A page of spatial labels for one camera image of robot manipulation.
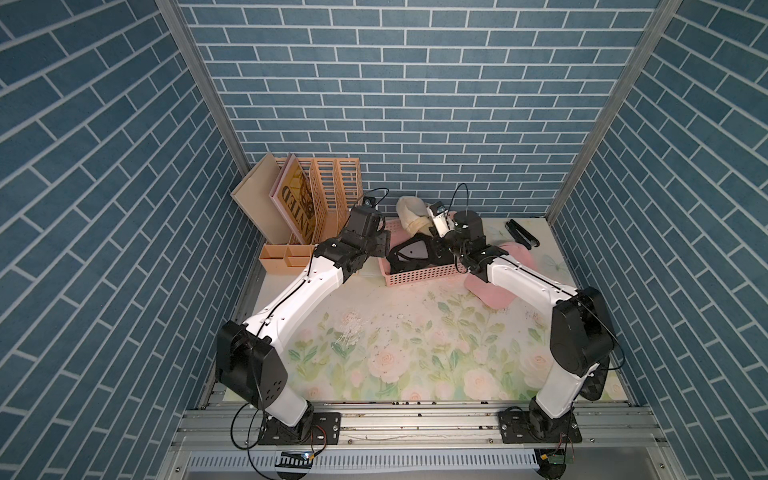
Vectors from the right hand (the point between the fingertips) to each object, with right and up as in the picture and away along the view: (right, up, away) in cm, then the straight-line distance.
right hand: (434, 227), depth 90 cm
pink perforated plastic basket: (-13, -16, +6) cm, 22 cm away
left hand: (-15, -3, -8) cm, 17 cm away
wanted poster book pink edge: (-46, +10, +6) cm, 47 cm away
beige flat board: (-56, +9, +1) cm, 57 cm away
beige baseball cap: (-7, +4, -1) cm, 8 cm away
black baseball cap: (-4, -8, +13) cm, 15 cm away
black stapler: (+37, -2, +25) cm, 45 cm away
